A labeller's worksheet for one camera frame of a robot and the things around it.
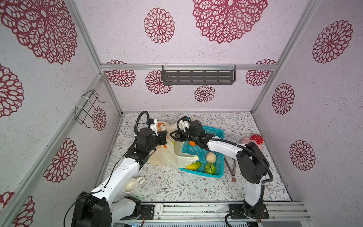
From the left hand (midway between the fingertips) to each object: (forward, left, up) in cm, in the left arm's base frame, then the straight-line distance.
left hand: (167, 134), depth 81 cm
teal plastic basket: (-2, -22, -22) cm, 31 cm away
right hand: (+5, -3, -4) cm, 7 cm away
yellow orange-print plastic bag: (-12, -2, -3) cm, 13 cm away
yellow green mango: (-12, -16, -17) cm, 26 cm away
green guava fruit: (-15, -25, -15) cm, 33 cm away
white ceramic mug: (-23, +21, -20) cm, 36 cm away
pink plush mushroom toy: (+6, -60, -16) cm, 62 cm away
